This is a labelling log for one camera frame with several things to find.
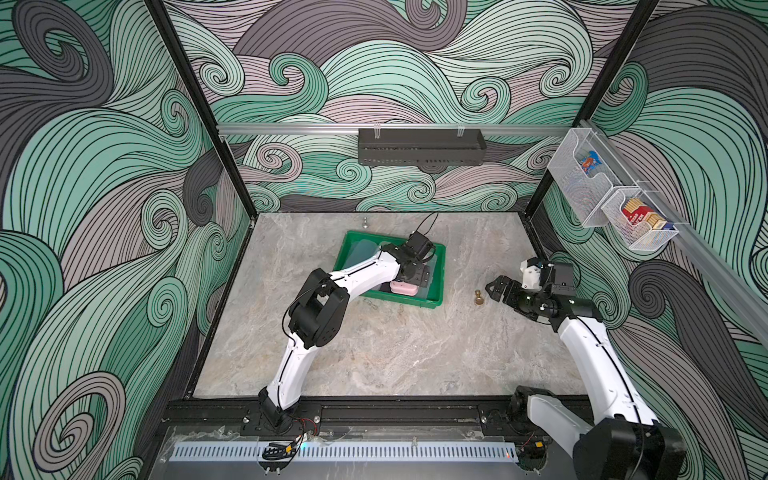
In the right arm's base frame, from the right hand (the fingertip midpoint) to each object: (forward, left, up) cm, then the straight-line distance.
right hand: (504, 295), depth 81 cm
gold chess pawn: (+6, +3, -13) cm, 14 cm away
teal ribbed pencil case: (+23, +42, -10) cm, 49 cm away
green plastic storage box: (+6, +19, -12) cm, 24 cm away
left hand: (+13, +24, -6) cm, 28 cm away
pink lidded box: (+6, +27, -6) cm, 29 cm away
